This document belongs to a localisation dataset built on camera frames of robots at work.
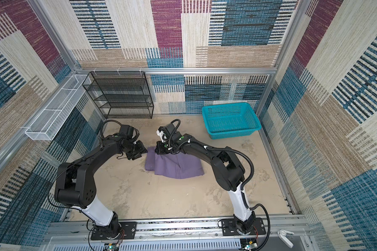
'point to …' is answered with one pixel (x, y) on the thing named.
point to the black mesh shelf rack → (121, 94)
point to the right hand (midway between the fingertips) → (158, 151)
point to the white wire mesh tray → (45, 126)
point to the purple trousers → (176, 166)
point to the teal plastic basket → (228, 120)
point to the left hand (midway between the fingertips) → (146, 151)
